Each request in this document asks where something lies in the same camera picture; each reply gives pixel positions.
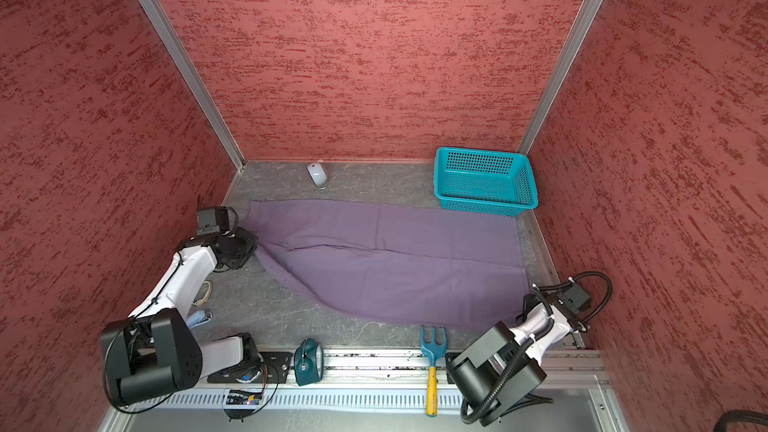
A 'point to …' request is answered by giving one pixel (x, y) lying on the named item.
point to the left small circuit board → (243, 399)
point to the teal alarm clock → (308, 362)
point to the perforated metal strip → (452, 396)
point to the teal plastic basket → (483, 181)
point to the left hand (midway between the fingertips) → (258, 249)
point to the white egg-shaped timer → (318, 174)
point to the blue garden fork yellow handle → (432, 351)
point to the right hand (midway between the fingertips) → (523, 308)
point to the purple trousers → (394, 264)
